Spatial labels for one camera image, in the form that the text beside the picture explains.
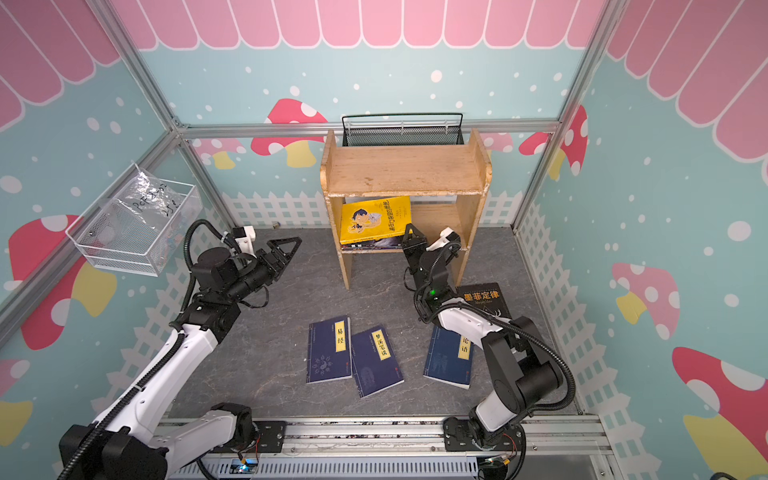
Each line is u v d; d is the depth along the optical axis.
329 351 0.88
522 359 0.49
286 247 0.69
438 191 0.70
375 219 0.85
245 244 0.67
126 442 0.38
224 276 0.56
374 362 0.85
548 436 0.76
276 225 1.23
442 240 0.76
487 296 1.00
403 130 0.89
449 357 0.86
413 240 0.78
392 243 0.85
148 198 0.73
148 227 0.73
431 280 0.62
